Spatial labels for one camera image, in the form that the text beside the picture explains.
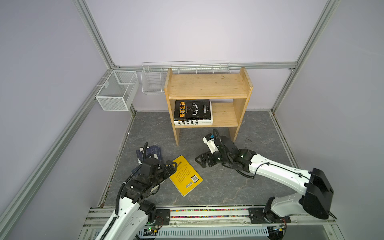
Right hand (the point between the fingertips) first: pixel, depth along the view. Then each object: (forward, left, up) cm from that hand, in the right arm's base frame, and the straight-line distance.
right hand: (201, 156), depth 76 cm
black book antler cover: (+25, +7, +10) cm, 27 cm away
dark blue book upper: (+11, +37, -14) cm, 41 cm away
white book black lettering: (+18, +3, +7) cm, 19 cm away
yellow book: (-5, +9, -15) cm, 18 cm away
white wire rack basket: (+56, +33, +14) cm, 66 cm away
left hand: (-5, +16, -4) cm, 17 cm away
